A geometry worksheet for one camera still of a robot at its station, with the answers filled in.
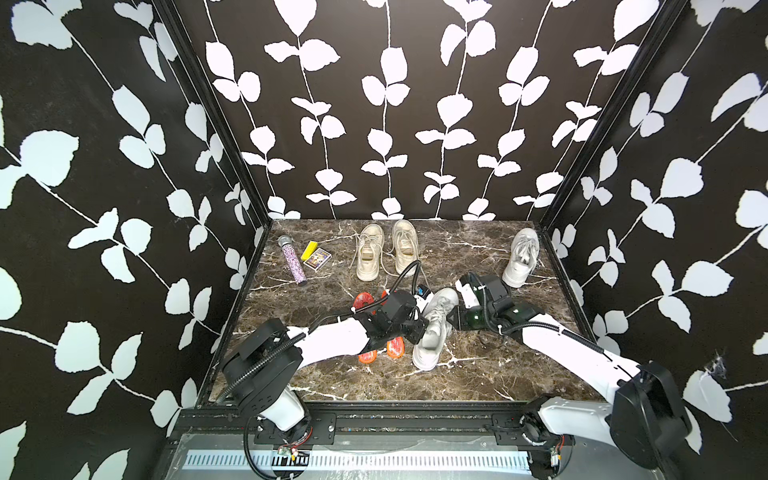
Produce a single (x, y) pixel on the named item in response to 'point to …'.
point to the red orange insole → (362, 299)
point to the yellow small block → (311, 247)
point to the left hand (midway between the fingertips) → (429, 317)
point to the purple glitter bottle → (285, 241)
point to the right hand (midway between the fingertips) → (446, 312)
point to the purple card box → (318, 259)
